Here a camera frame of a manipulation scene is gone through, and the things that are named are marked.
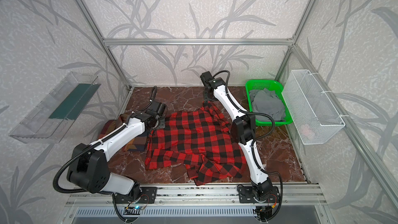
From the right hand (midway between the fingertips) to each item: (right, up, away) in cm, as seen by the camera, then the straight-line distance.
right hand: (212, 93), depth 97 cm
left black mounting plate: (-33, -49, -25) cm, 64 cm away
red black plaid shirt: (-6, -27, -6) cm, 29 cm away
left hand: (-30, -14, -9) cm, 34 cm away
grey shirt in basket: (+38, -5, +8) cm, 39 cm away
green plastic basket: (+30, +7, +18) cm, 36 cm away
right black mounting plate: (+16, -50, -24) cm, 58 cm away
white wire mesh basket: (+41, -12, -37) cm, 56 cm away
